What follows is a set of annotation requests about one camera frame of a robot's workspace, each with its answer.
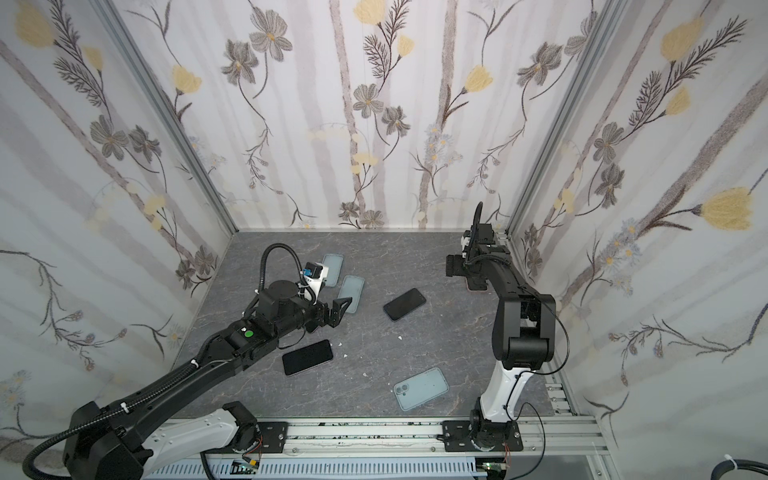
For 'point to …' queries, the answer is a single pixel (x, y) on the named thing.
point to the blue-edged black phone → (404, 304)
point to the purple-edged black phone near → (306, 357)
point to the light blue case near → (351, 287)
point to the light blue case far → (334, 262)
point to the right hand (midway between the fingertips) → (459, 261)
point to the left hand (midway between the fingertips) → (334, 285)
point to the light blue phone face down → (421, 388)
